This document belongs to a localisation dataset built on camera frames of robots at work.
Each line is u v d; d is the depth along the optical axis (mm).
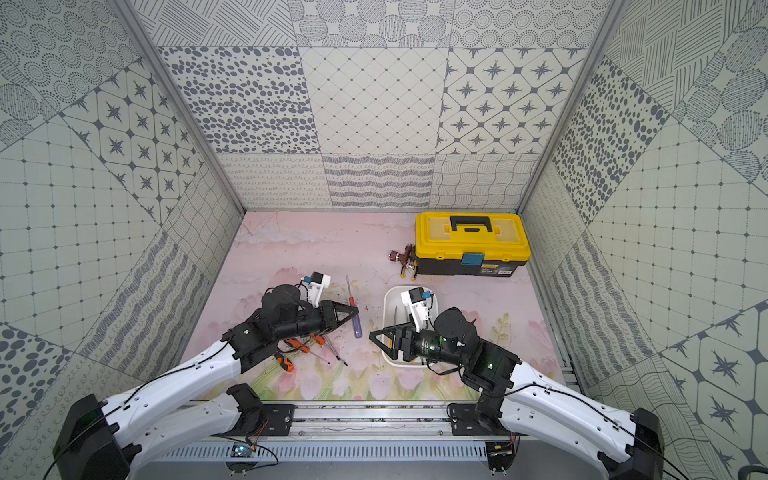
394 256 1041
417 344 593
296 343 853
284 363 816
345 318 717
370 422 756
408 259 1043
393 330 586
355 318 725
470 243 906
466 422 733
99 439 392
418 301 617
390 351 585
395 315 924
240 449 716
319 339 873
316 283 704
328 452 701
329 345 870
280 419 734
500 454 729
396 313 927
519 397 482
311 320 659
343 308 715
